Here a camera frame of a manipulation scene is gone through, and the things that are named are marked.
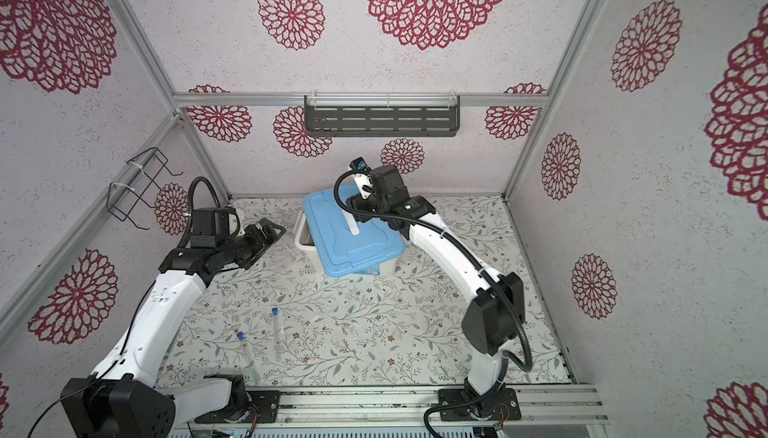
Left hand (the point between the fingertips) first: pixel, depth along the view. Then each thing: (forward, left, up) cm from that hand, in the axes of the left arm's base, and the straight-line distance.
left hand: (276, 243), depth 79 cm
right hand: (+11, -21, +8) cm, 25 cm away
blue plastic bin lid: (-1, -16, -4) cm, 17 cm away
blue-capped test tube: (-16, +2, -22) cm, 27 cm away
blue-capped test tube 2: (-23, +9, -22) cm, 33 cm away
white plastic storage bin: (+7, -4, -6) cm, 10 cm away
